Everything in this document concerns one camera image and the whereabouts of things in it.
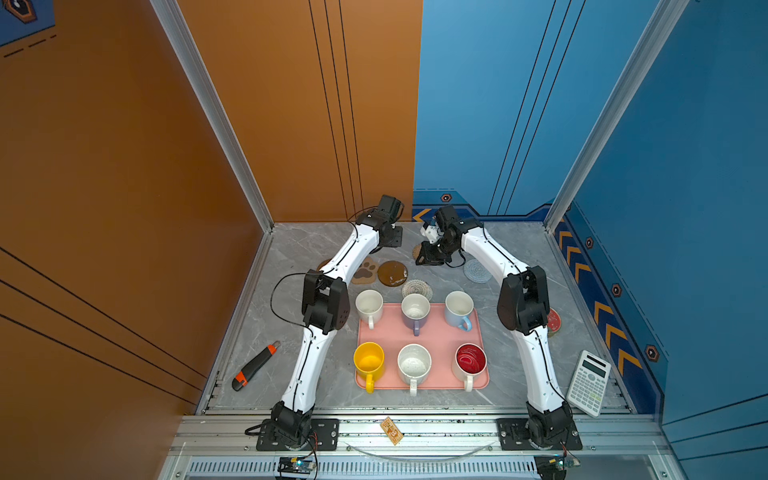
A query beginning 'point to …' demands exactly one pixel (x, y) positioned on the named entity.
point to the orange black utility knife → (254, 365)
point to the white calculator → (589, 384)
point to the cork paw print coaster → (366, 272)
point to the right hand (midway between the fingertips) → (418, 262)
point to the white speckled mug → (414, 364)
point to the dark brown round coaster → (392, 273)
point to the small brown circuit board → (394, 434)
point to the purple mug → (415, 308)
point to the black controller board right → (551, 467)
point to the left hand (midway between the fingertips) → (393, 235)
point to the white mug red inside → (469, 363)
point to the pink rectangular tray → (361, 384)
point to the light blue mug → (458, 307)
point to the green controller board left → (295, 465)
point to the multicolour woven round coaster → (417, 287)
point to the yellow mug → (369, 361)
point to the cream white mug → (369, 304)
